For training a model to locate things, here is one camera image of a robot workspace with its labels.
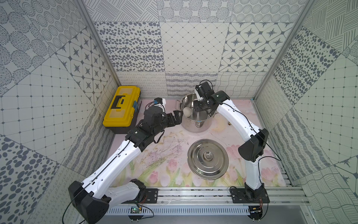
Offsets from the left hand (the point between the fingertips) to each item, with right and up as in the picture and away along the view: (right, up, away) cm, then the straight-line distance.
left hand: (176, 110), depth 70 cm
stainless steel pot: (+16, -8, +25) cm, 31 cm away
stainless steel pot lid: (+19, -31, +16) cm, 40 cm away
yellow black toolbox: (-36, -4, +18) cm, 41 cm away
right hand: (+14, +2, +15) cm, 20 cm away
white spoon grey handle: (+7, -1, +36) cm, 36 cm away
